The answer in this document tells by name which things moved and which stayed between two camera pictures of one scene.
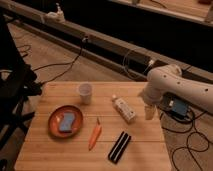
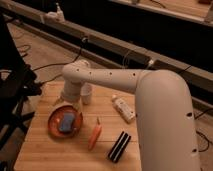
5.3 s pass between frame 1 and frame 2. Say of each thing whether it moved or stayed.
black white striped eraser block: stayed
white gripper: moved
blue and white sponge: stayed
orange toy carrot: stayed
